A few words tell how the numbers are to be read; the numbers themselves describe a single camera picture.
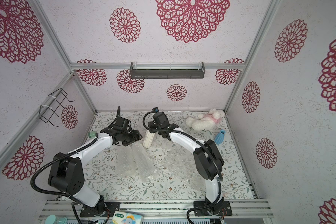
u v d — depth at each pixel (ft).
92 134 3.39
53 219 2.09
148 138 3.03
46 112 2.39
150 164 2.79
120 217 2.21
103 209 2.36
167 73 3.19
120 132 2.14
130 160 2.79
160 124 2.27
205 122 3.26
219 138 3.13
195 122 3.22
